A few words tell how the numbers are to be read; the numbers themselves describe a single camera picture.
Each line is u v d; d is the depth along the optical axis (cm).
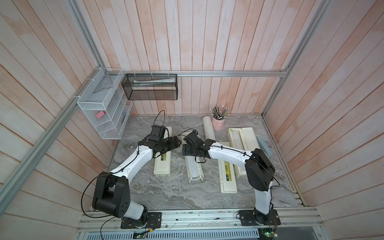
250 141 96
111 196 42
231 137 98
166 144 75
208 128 107
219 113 107
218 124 107
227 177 84
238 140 98
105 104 69
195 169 88
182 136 71
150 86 107
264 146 96
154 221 73
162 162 86
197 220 76
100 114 82
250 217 72
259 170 50
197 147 67
